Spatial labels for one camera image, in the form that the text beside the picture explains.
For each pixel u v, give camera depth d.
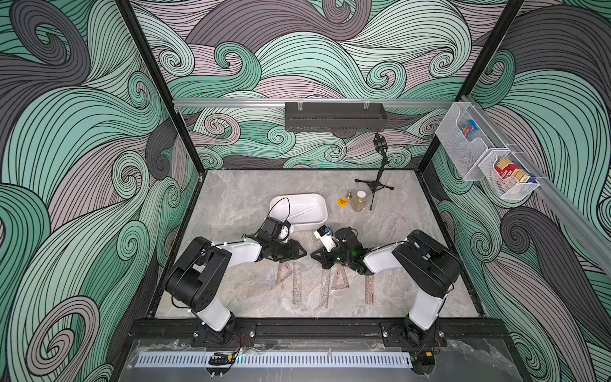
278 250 0.78
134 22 0.73
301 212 1.04
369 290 0.83
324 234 0.83
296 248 0.82
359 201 0.98
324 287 0.83
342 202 1.07
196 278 0.45
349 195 1.08
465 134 0.84
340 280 0.85
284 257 0.80
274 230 0.74
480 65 0.83
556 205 0.57
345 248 0.75
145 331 0.75
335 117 0.96
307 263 0.89
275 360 0.70
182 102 0.96
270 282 0.84
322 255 0.81
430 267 0.48
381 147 0.89
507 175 0.66
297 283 0.84
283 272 0.87
